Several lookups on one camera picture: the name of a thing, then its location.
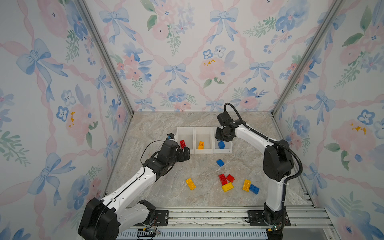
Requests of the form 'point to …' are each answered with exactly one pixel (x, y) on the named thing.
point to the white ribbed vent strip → (198, 235)
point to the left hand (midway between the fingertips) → (184, 149)
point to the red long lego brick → (223, 179)
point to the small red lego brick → (230, 178)
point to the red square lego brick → (182, 144)
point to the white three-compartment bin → (202, 140)
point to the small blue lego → (220, 162)
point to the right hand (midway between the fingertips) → (218, 135)
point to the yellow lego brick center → (227, 187)
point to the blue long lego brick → (254, 189)
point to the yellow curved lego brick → (201, 145)
